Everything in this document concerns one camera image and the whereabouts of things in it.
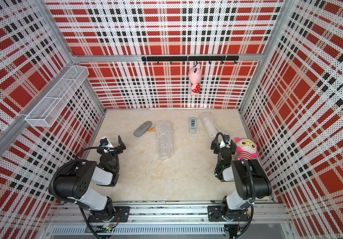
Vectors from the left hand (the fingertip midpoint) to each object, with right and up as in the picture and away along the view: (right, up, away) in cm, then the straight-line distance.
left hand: (115, 138), depth 88 cm
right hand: (+67, -1, +3) cm, 67 cm away
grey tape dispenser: (+49, +7, +20) cm, 53 cm away
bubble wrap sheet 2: (+28, +3, +10) cm, 30 cm away
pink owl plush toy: (+80, -7, +2) cm, 80 cm away
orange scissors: (+19, +4, +20) cm, 27 cm away
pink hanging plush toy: (+49, +39, +3) cm, 62 cm away
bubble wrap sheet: (+59, +12, +21) cm, 64 cm away
